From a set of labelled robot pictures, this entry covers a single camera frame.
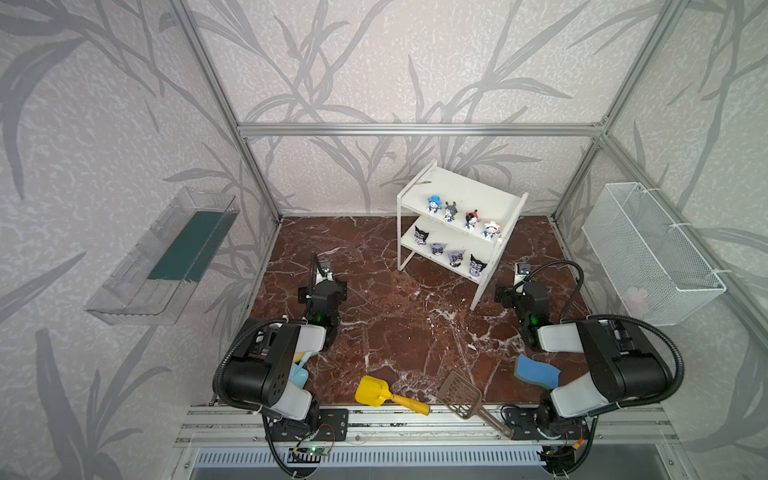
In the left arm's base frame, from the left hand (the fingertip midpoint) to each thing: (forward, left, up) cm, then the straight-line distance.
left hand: (324, 268), depth 93 cm
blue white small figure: (-6, -45, +27) cm, 53 cm away
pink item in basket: (-17, -83, +13) cm, 85 cm away
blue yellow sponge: (-29, -63, -6) cm, 70 cm away
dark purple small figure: (+1, -35, +10) cm, 37 cm away
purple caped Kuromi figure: (-3, -40, +11) cm, 41 cm away
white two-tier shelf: (-1, -38, +24) cm, 45 cm away
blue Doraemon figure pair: (+3, -33, +27) cm, 42 cm away
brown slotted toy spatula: (-34, -41, -9) cm, 55 cm away
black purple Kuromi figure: (+5, -30, +10) cm, 32 cm away
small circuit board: (-46, -4, -8) cm, 47 cm away
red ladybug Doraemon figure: (-3, -41, +27) cm, 49 cm away
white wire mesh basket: (-17, -79, +26) cm, 85 cm away
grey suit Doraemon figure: (0, -36, +26) cm, 45 cm away
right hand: (+1, -61, -2) cm, 61 cm away
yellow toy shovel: (-34, -18, -8) cm, 39 cm away
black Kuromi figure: (-6, -45, +12) cm, 47 cm away
